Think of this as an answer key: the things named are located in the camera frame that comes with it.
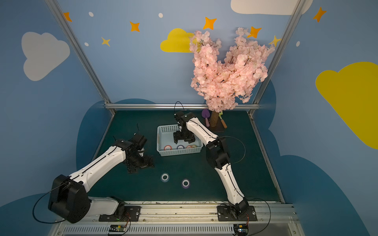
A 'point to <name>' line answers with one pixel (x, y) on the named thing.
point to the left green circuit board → (117, 228)
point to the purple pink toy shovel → (205, 113)
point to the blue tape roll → (165, 177)
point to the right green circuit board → (240, 229)
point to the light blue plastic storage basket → (166, 144)
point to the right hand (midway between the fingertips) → (183, 140)
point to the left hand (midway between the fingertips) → (147, 166)
